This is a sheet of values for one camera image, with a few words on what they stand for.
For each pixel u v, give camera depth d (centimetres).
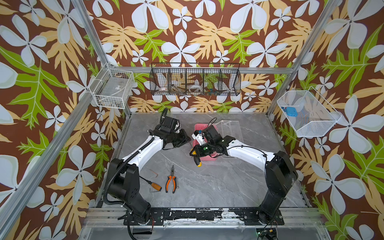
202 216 75
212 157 73
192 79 98
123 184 44
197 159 80
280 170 48
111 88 85
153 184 84
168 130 68
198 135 78
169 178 86
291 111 86
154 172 89
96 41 80
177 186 84
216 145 66
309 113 82
